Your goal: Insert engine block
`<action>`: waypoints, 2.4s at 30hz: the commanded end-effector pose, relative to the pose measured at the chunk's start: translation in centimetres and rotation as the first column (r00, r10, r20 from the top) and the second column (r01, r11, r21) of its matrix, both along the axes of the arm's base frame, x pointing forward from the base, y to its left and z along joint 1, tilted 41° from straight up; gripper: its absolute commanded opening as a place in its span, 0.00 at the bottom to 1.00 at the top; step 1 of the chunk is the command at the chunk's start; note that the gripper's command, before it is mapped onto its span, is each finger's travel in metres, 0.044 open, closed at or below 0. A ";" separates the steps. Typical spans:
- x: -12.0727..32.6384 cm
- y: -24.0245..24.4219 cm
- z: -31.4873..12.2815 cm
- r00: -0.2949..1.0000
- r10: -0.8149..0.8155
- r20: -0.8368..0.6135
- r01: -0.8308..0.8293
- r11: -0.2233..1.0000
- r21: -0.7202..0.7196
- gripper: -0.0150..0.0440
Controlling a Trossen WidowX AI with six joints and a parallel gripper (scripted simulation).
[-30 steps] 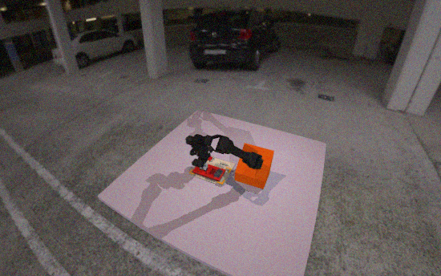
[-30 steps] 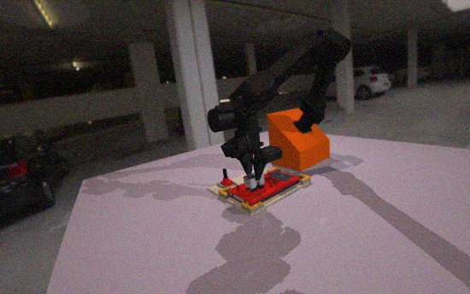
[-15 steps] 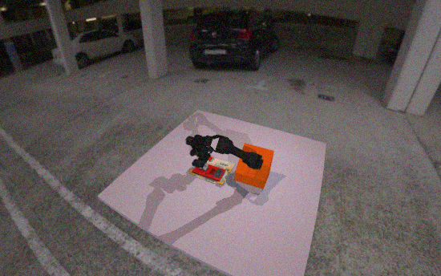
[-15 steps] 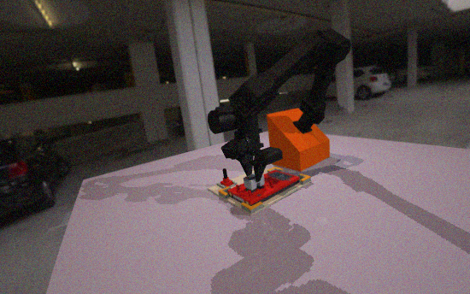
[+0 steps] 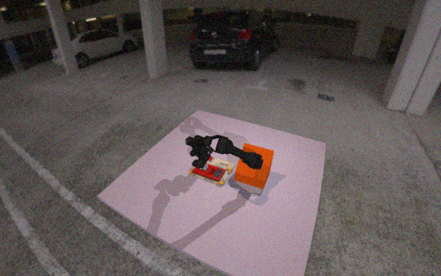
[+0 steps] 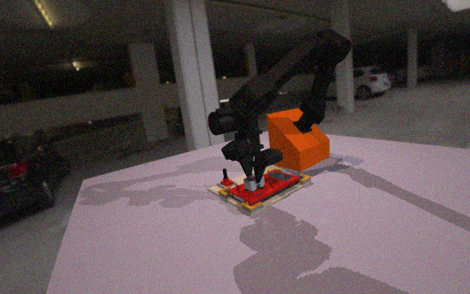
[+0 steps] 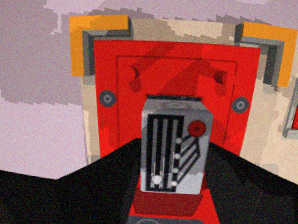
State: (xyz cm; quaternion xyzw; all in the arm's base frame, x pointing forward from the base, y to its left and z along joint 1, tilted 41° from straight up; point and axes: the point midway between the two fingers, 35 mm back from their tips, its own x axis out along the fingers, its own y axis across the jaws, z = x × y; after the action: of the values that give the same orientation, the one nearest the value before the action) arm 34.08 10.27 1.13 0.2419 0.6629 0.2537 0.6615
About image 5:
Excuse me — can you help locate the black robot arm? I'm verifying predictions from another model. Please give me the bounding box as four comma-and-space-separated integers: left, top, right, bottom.
185, 135, 263, 169

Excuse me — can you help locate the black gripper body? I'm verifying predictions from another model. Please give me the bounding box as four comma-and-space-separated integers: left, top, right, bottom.
192, 147, 213, 168

